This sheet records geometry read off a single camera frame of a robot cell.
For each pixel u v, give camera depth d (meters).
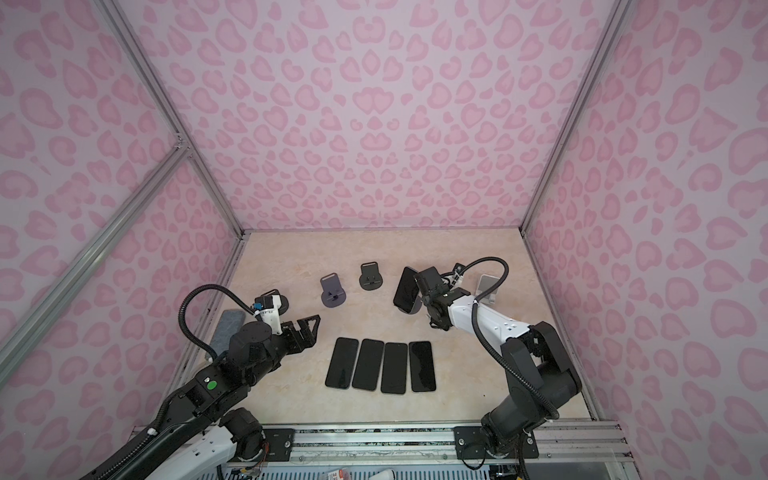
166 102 0.84
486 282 0.97
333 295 0.97
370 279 1.00
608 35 0.72
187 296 0.52
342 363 0.87
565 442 0.75
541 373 0.44
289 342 0.65
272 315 0.66
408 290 0.91
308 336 0.67
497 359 0.44
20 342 0.50
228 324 0.92
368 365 0.86
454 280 0.79
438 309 0.64
